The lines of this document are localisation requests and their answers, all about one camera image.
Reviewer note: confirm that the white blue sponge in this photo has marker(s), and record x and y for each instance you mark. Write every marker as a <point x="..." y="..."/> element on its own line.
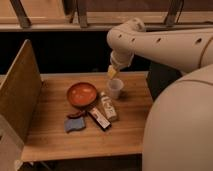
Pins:
<point x="75" y="124"/>

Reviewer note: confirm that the dark snack bar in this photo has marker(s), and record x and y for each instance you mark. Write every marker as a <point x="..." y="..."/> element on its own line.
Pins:
<point x="99" y="119"/>

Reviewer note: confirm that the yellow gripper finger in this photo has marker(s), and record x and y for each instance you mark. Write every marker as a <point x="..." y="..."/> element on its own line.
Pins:
<point x="112" y="72"/>

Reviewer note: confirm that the wooden shelf rail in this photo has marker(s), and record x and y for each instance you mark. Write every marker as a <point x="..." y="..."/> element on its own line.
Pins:
<point x="101" y="15"/>

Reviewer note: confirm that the orange ceramic bowl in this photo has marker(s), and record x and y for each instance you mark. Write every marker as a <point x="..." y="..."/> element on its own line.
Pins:
<point x="81" y="94"/>

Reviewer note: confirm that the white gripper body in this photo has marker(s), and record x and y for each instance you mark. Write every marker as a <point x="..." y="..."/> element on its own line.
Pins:
<point x="120" y="61"/>

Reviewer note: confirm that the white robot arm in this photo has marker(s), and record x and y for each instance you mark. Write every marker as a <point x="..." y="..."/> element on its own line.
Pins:
<point x="178" y="132"/>

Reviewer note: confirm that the left wooden side board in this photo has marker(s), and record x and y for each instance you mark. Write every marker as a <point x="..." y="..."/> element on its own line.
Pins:
<point x="19" y="92"/>

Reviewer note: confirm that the white plastic cup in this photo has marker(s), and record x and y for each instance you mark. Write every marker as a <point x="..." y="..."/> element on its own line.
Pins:
<point x="115" y="87"/>

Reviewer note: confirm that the right dark side board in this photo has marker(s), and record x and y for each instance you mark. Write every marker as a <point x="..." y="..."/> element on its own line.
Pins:
<point x="160" y="77"/>

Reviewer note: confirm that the white snack packet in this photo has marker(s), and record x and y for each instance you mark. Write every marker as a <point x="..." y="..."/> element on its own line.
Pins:
<point x="108" y="107"/>

